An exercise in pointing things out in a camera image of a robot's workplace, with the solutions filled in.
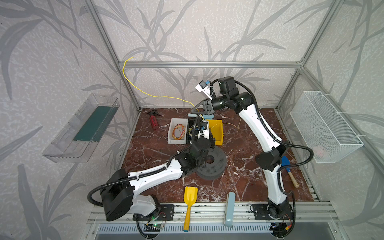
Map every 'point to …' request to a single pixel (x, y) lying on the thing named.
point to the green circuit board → (152, 227)
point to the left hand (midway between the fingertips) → (211, 125)
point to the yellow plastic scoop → (190, 198)
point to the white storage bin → (174, 121)
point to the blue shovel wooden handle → (285, 162)
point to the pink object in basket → (318, 149)
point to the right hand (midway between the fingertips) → (193, 107)
